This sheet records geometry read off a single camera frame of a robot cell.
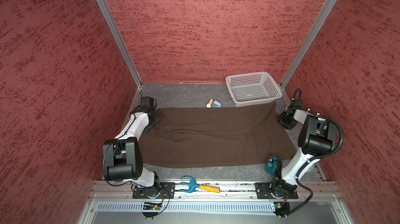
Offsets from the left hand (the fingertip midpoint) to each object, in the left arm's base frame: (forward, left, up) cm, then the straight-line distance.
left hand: (155, 124), depth 90 cm
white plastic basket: (+36, -67, -6) cm, 76 cm away
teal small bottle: (-21, -63, +1) cm, 67 cm away
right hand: (+6, -78, -6) cm, 79 cm away
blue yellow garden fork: (-31, -24, -5) cm, 40 cm away
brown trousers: (-3, -24, -8) cm, 25 cm away
